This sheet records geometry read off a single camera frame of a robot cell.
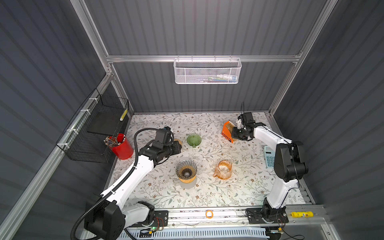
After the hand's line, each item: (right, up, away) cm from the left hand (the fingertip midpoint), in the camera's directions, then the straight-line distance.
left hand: (180, 146), depth 81 cm
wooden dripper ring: (+4, -18, -4) cm, 19 cm away
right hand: (+34, +5, +16) cm, 38 cm away
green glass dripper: (+7, +1, +21) cm, 22 cm away
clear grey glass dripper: (+3, -12, -1) cm, 13 cm away
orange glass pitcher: (+26, -16, +10) cm, 32 cm away
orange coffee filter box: (+29, +7, +17) cm, 35 cm away
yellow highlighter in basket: (-32, +17, +2) cm, 36 cm away
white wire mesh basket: (+18, +57, +42) cm, 74 cm away
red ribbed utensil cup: (-35, -3, +8) cm, 36 cm away
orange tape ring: (+17, -33, -7) cm, 38 cm away
